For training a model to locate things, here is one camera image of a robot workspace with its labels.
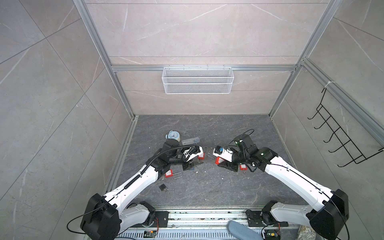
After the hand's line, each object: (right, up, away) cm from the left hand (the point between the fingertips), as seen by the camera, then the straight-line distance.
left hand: (200, 153), depth 75 cm
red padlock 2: (+9, -3, -2) cm, 10 cm away
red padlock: (+2, -6, +19) cm, 20 cm away
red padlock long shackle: (-18, -14, +12) cm, 26 cm away
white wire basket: (-1, +46, +25) cm, 52 cm away
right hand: (+11, -3, +2) cm, 12 cm away
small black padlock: (-21, -21, +8) cm, 31 cm away
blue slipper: (+20, -36, -8) cm, 41 cm away
